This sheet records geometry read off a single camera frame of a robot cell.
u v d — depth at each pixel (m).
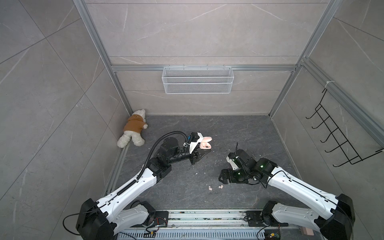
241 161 0.58
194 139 0.55
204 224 0.73
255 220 0.73
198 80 1.01
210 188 0.83
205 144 0.65
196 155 0.60
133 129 1.06
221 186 0.84
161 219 0.73
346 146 0.65
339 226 0.37
